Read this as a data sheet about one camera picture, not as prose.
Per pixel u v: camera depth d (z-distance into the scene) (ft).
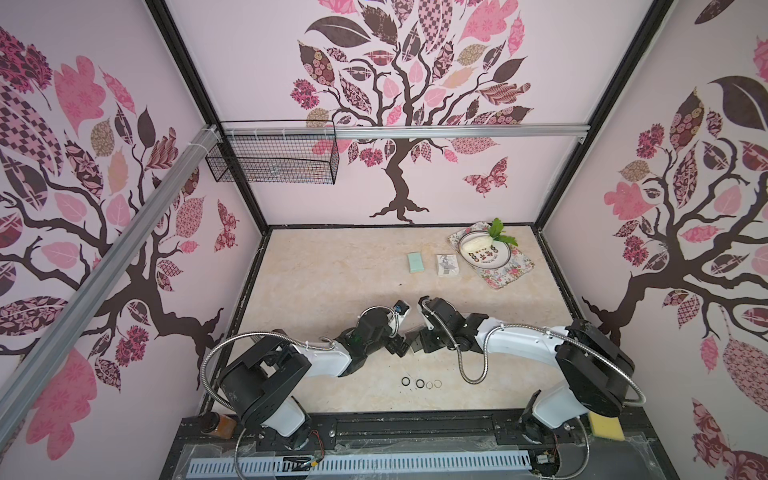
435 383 2.67
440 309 2.23
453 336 2.12
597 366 1.45
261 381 1.45
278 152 3.11
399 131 3.09
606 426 2.38
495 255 3.61
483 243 3.61
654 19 2.29
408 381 2.68
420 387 2.66
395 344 2.55
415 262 3.50
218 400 1.48
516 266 3.51
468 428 2.49
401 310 2.48
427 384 2.67
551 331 1.62
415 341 2.58
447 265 3.39
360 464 2.29
